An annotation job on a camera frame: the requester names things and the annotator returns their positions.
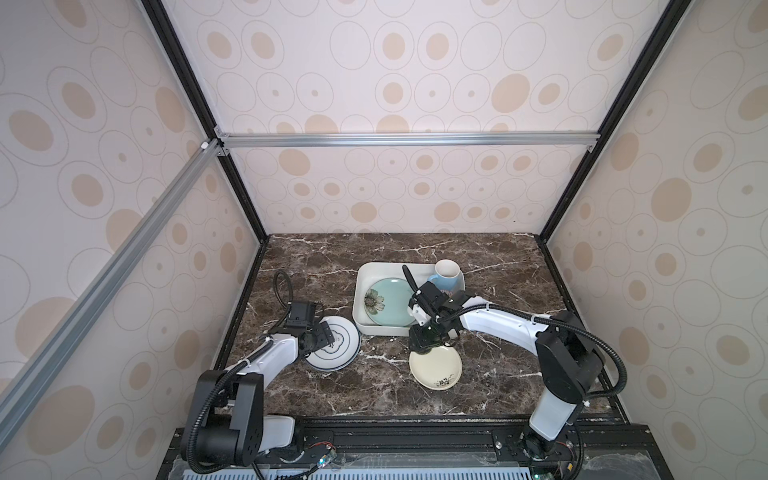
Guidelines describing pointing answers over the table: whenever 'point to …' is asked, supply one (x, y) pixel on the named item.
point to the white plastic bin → (368, 273)
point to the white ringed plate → (343, 351)
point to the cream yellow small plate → (437, 369)
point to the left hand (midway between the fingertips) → (328, 333)
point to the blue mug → (446, 276)
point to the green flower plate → (386, 302)
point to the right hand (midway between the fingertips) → (415, 345)
